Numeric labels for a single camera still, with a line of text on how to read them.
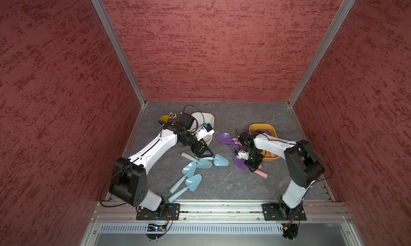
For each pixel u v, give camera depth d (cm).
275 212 74
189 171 86
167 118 96
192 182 82
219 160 90
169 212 74
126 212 76
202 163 89
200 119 111
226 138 100
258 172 85
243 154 85
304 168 48
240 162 87
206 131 71
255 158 76
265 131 103
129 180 42
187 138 68
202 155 69
